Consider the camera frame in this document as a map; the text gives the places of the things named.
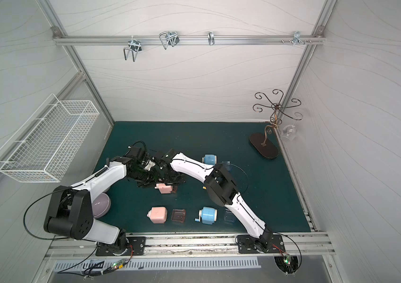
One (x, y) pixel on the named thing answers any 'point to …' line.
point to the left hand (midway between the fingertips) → (161, 183)
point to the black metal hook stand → (268, 150)
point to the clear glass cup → (289, 132)
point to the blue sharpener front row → (208, 215)
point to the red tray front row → (178, 215)
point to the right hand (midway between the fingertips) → (173, 184)
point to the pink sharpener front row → (157, 214)
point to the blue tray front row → (229, 216)
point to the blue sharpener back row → (210, 159)
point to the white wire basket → (40, 150)
